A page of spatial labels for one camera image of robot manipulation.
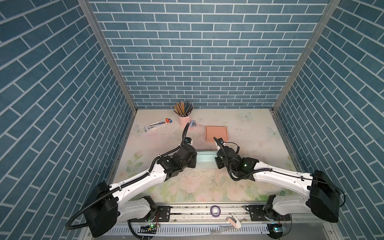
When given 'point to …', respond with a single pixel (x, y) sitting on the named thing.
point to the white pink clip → (232, 219)
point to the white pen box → (157, 124)
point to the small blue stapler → (193, 123)
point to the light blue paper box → (206, 159)
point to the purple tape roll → (219, 211)
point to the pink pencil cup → (183, 121)
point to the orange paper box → (217, 131)
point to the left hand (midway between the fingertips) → (195, 157)
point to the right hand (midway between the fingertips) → (215, 153)
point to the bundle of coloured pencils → (183, 108)
